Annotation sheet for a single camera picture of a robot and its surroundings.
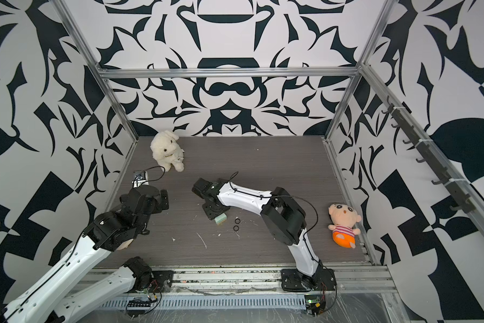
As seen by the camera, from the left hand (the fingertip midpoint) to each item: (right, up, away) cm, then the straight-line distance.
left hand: (148, 189), depth 72 cm
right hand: (+21, -11, +16) cm, 29 cm away
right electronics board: (+59, -40, -1) cm, 71 cm away
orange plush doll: (+75, -14, +11) cm, 76 cm away
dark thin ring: (+30, -16, +17) cm, 38 cm away
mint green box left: (+24, -14, +12) cm, 31 cm away
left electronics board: (-4, -42, +1) cm, 42 cm away
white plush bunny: (-1, +14, +21) cm, 25 cm away
